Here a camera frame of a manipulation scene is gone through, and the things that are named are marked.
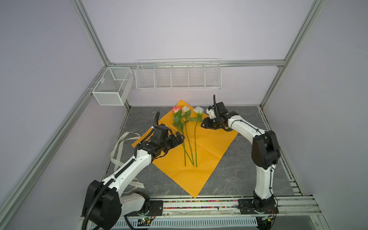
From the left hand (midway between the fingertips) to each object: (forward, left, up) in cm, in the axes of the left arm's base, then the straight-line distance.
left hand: (180, 142), depth 81 cm
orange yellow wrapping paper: (-8, -5, -16) cm, 18 cm away
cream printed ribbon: (+18, +39, -16) cm, 46 cm away
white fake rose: (+34, -15, -11) cm, 39 cm away
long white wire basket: (+52, -1, +11) cm, 53 cm away
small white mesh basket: (+47, +47, +6) cm, 67 cm away
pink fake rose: (+32, +2, -9) cm, 34 cm away
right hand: (+14, -16, -6) cm, 22 cm away
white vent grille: (-37, -4, -16) cm, 40 cm away
